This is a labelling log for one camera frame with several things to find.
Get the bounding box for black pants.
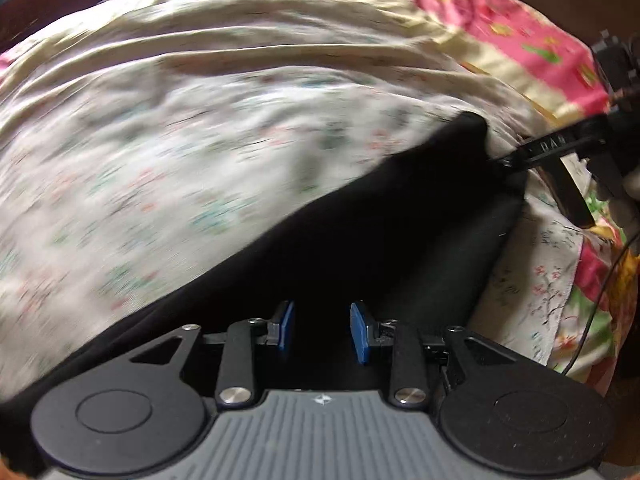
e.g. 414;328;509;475
0;110;532;467

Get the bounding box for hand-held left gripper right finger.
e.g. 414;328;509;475
349;301;519;408

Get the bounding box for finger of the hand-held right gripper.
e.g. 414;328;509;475
499;147;539;170

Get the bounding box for black cable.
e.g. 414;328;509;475
562;237;640;377

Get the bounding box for white floral bed sheet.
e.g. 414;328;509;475
0;0;587;377

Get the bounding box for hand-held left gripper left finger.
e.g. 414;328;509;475
130;301;296;408

